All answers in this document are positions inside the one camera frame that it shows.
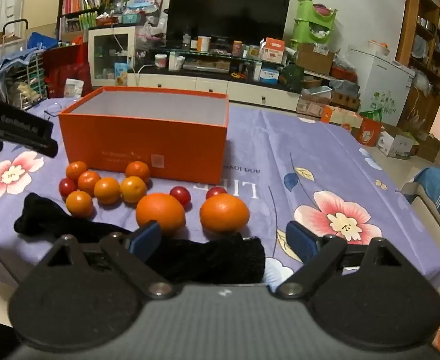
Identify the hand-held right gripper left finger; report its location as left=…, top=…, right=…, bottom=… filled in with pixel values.
left=32, top=220, right=173, bottom=300

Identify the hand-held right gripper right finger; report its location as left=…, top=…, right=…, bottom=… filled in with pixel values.
left=276, top=220, right=412, bottom=297

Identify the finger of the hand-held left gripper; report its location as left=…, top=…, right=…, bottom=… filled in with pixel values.
left=2, top=136, right=59, bottom=158

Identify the large orange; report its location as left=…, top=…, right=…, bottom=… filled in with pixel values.
left=135, top=193, right=186, bottom=235
left=200, top=193, right=250, bottom=232

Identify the small mandarin orange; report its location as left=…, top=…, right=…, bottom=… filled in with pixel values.
left=66, top=190, right=94, bottom=218
left=125, top=161, right=151, bottom=182
left=66, top=161, right=89, bottom=181
left=120, top=176, right=148, bottom=204
left=93, top=177, right=122, bottom=205
left=78, top=170, right=101, bottom=197

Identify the orange cardboard box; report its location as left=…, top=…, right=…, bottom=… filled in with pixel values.
left=58, top=85, right=230, bottom=184

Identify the black knitted cloth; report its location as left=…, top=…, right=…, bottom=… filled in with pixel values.
left=14, top=192, right=266, bottom=285

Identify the white pouch bag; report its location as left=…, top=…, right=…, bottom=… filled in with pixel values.
left=64, top=79, right=84, bottom=98

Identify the red gift bag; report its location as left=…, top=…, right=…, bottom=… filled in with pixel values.
left=43, top=43, right=93, bottom=98

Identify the purple floral tablecloth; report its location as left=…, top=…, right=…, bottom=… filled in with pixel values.
left=0, top=95, right=440, bottom=289

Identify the blue snack bag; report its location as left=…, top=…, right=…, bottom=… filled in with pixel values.
left=114, top=63, right=129, bottom=86

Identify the white glass-door cabinet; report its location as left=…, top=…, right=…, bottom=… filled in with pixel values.
left=88, top=26, right=136, bottom=87

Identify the orange paper bag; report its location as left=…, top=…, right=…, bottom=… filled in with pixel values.
left=356, top=116, right=384, bottom=147

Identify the orange fruit carton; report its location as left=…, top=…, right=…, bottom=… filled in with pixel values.
left=321, top=105, right=363, bottom=132

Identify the dark bookcase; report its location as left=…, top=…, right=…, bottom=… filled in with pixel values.
left=57, top=0, right=125, bottom=42

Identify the white box green print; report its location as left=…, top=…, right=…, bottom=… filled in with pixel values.
left=377, top=131, right=419, bottom=159

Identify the clear plastic bin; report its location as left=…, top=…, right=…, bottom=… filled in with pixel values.
left=303, top=86, right=333, bottom=100

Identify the white television stand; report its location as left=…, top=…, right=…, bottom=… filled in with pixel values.
left=128, top=47, right=303, bottom=111

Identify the dark green bag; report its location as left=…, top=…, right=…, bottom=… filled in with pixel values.
left=282, top=63, right=305, bottom=92

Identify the brown cardboard box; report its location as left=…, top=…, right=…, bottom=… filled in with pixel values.
left=295, top=43, right=335, bottom=76

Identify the orange white carton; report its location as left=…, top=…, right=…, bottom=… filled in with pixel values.
left=260, top=37, right=285, bottom=64

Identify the green plastic rack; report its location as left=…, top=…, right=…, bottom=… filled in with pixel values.
left=291, top=0, right=337, bottom=46

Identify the black television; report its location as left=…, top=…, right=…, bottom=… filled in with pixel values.
left=166, top=0, right=292, bottom=42

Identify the wooden shelf unit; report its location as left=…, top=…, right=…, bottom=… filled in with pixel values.
left=396, top=0, right=440, bottom=136

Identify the wire shopping trolley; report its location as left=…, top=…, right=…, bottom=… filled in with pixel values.
left=0, top=19, right=48, bottom=111

